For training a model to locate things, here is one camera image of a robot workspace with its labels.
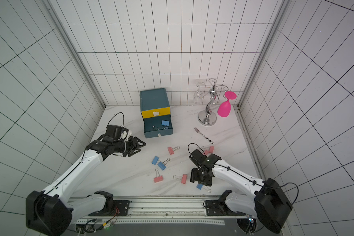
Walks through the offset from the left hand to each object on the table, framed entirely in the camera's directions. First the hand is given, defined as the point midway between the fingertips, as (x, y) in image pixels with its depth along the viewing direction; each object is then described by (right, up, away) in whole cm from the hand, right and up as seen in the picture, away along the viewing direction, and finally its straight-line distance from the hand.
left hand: (142, 148), depth 78 cm
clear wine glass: (+32, +31, +10) cm, 46 cm away
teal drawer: (+2, +8, +10) cm, 13 cm away
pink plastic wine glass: (+50, +23, +17) cm, 58 cm away
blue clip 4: (+33, -21, +1) cm, 39 cm away
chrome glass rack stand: (+43, +17, +32) cm, 56 cm away
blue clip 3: (+10, -12, +9) cm, 18 cm away
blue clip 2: (+5, -10, +12) cm, 16 cm away
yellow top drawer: (+6, +20, +12) cm, 24 cm away
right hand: (+27, -19, +1) cm, 33 cm away
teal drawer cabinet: (+4, +29, +17) cm, 34 cm away
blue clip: (+12, +13, +19) cm, 26 cm away
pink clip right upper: (+42, -4, +17) cm, 45 cm away
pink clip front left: (+8, -19, +5) cm, 21 cm away
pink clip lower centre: (+23, -18, +5) cm, 30 cm away
